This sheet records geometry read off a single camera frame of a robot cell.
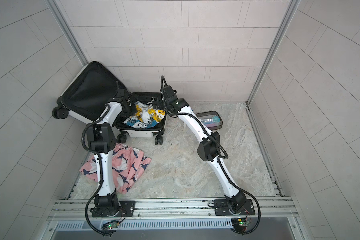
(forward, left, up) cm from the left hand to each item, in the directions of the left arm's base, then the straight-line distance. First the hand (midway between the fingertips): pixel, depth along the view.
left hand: (137, 108), depth 104 cm
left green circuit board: (-66, -3, -2) cm, 66 cm away
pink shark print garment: (-38, -2, -3) cm, 38 cm away
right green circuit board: (-65, -62, -5) cm, 90 cm away
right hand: (-7, -17, +13) cm, 23 cm away
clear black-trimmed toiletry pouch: (-5, -53, -5) cm, 54 cm away
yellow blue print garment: (-11, -9, +4) cm, 15 cm away
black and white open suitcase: (-2, +20, +23) cm, 30 cm away
